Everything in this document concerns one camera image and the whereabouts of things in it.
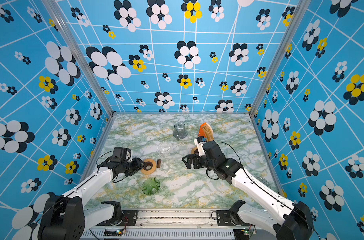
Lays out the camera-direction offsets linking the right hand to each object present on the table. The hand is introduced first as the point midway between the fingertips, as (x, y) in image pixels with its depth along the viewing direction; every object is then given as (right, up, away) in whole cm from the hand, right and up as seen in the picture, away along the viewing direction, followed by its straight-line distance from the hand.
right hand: (190, 158), depth 76 cm
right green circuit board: (+24, -34, -7) cm, 43 cm away
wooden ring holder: (+3, 0, +20) cm, 20 cm away
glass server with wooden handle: (-17, +1, +23) cm, 28 cm away
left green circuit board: (-38, -36, -4) cm, 52 cm away
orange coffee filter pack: (+11, +13, +22) cm, 28 cm away
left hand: (-27, -7, +11) cm, 30 cm away
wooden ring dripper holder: (-25, -6, +15) cm, 30 cm away
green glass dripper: (-22, -17, +6) cm, 28 cm away
